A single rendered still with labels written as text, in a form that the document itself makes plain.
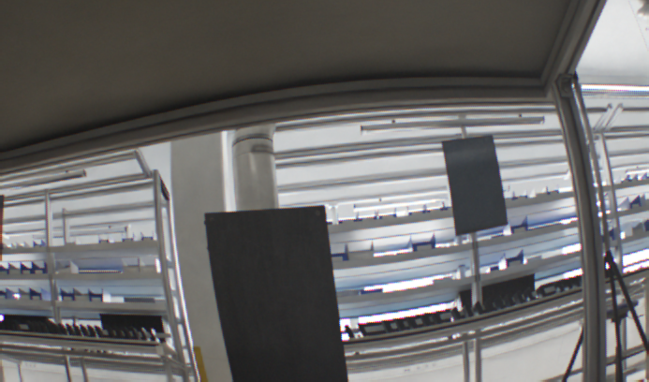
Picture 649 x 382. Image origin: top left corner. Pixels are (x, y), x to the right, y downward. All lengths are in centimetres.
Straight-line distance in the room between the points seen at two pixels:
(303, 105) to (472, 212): 338
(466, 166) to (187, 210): 177
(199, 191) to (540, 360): 399
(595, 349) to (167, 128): 90
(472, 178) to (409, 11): 362
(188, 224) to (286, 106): 403
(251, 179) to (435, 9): 70
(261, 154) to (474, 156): 318
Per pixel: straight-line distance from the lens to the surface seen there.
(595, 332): 136
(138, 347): 458
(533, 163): 615
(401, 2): 125
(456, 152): 494
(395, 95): 148
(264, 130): 186
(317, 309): 168
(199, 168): 556
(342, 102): 147
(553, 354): 797
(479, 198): 482
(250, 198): 180
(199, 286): 536
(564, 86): 146
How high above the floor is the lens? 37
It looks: 17 degrees up
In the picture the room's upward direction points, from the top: 7 degrees counter-clockwise
